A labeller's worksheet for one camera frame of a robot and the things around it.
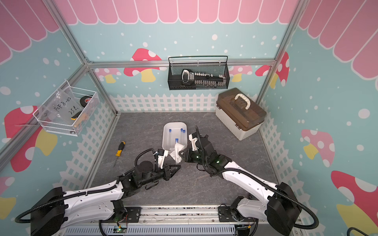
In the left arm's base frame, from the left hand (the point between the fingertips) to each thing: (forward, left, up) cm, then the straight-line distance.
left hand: (180, 170), depth 75 cm
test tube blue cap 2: (+32, +2, -14) cm, 35 cm away
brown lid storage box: (+40, -37, 0) cm, 54 cm away
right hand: (+7, +1, +5) cm, 8 cm away
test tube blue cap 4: (+12, +2, +9) cm, 15 cm away
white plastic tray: (+33, +8, -13) cm, 37 cm away
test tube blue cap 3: (+35, +1, -13) cm, 37 cm away
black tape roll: (+30, +53, +19) cm, 64 cm away
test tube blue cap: (+31, +11, -14) cm, 36 cm away
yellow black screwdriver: (+17, +43, -14) cm, 48 cm away
